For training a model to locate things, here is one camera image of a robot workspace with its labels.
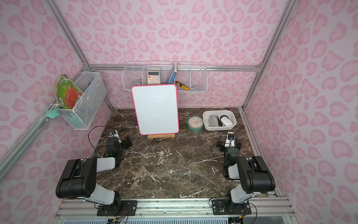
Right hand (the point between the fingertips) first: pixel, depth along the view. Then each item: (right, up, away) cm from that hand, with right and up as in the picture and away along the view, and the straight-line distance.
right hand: (228, 135), depth 89 cm
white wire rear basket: (-25, +41, +11) cm, 49 cm away
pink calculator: (-49, +38, +6) cm, 63 cm away
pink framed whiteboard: (-46, +17, +2) cm, 49 cm away
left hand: (-71, -1, +5) cm, 71 cm away
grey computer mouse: (-7, +9, +14) cm, 17 cm away
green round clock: (-20, +7, +18) cm, 27 cm away
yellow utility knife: (-29, +33, +9) cm, 45 cm away
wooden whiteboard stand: (-44, -2, +9) cm, 45 cm away
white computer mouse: (+4, +8, +16) cm, 19 cm away
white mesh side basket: (-81, +11, -17) cm, 84 cm away
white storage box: (-1, +10, +17) cm, 20 cm away
